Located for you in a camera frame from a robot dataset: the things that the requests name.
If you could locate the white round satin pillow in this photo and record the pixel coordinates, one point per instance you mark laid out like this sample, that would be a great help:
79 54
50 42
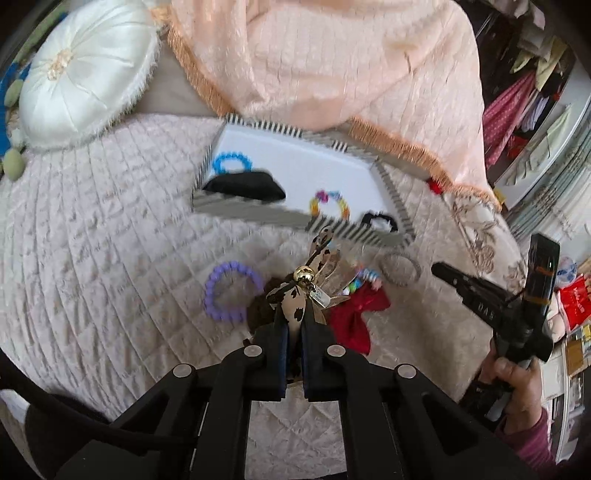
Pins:
92 69

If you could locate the red bag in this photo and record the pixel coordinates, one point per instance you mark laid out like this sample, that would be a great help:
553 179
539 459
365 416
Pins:
577 302

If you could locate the black scrunchie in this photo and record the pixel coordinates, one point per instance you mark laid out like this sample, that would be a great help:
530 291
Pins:
388 219

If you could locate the person's right hand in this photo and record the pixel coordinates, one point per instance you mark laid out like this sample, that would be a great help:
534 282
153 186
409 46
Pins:
526 397

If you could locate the black hair accessory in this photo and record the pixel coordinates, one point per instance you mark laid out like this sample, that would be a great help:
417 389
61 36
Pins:
244 184

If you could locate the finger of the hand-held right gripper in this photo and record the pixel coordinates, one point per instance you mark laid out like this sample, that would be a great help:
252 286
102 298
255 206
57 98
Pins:
466 288

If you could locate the peach fringed blanket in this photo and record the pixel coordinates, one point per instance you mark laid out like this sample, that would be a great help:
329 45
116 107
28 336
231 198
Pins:
323 60

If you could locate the red fabric bow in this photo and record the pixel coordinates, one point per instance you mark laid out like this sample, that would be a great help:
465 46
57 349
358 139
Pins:
355 318

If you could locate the cream quilted bedspread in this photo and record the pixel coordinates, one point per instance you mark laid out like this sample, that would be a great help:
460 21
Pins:
115 230

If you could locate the pink polka-dot garment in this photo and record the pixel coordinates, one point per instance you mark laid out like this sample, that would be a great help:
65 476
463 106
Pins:
503 115

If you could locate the grey upholstered headboard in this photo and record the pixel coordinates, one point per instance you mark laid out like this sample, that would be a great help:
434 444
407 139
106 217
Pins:
175 87

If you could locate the white hanging garment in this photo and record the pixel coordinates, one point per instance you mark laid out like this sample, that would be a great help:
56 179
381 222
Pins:
535 152

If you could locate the person's right forearm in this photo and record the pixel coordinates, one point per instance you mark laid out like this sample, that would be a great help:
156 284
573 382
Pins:
531 443

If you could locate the striped tray with white inside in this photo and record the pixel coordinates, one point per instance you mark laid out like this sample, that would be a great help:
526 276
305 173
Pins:
295 161

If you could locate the cow-print bow with gold bell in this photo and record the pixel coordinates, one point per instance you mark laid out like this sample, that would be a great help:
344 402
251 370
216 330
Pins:
292 300

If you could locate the cream floral printed cloth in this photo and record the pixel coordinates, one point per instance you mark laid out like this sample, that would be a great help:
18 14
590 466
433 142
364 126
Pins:
480 235

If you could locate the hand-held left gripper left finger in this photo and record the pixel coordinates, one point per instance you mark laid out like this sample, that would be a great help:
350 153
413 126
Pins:
281 337

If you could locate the pale pleated curtain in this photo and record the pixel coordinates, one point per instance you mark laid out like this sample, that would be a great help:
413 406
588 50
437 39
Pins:
554 194

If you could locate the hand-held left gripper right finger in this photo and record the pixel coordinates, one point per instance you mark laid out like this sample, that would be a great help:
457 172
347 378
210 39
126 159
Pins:
308 341

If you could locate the blue and green plush toy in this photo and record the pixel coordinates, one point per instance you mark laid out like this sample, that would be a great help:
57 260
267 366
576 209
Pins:
14 161

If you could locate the small red cloth item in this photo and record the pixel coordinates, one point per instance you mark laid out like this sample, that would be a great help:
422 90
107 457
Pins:
434 185

